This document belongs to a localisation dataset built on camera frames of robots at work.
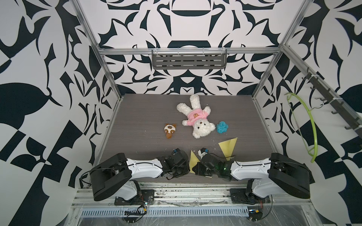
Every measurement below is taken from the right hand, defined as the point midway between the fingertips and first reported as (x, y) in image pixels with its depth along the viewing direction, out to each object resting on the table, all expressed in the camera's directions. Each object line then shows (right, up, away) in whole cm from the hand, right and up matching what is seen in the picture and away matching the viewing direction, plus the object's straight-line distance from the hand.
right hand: (191, 168), depth 83 cm
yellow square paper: (+24, +10, +9) cm, 27 cm away
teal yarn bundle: (+23, +22, +16) cm, 36 cm away
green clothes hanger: (+55, +13, -17) cm, 59 cm away
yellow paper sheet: (+2, +3, +3) cm, 5 cm away
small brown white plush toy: (-14, +21, +14) cm, 29 cm away
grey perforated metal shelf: (0, +68, +12) cm, 69 cm away
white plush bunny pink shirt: (+5, +29, +14) cm, 32 cm away
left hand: (+1, +1, 0) cm, 1 cm away
